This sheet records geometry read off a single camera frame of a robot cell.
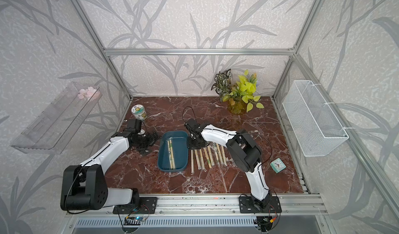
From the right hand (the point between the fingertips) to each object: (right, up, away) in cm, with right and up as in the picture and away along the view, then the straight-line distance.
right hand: (189, 147), depth 92 cm
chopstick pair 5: (+8, -6, -3) cm, 10 cm away
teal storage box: (-6, -2, +2) cm, 6 cm away
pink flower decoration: (-47, +30, -17) cm, 58 cm away
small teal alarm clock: (+50, -8, -7) cm, 51 cm away
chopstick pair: (+20, -5, -2) cm, 21 cm away
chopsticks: (+5, -7, -3) cm, 9 cm away
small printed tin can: (-35, +21, +10) cm, 42 cm away
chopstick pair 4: (+10, -5, -3) cm, 12 cm away
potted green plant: (+30, +32, +2) cm, 44 cm away
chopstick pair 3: (+14, -8, -5) cm, 17 cm away
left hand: (-17, +4, -4) cm, 18 cm away
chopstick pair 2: (+18, -2, 0) cm, 18 cm away
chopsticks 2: (-11, -4, -1) cm, 12 cm away
